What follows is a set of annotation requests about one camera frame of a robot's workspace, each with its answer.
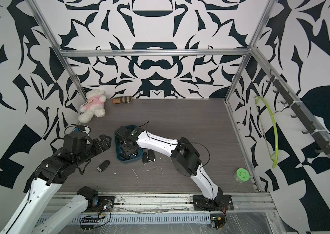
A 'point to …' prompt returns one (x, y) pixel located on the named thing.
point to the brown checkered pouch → (123, 99)
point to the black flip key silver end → (145, 158)
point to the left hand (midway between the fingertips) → (103, 139)
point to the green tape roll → (241, 175)
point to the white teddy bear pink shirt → (94, 105)
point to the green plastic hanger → (276, 160)
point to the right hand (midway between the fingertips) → (129, 146)
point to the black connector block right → (218, 221)
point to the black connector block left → (88, 223)
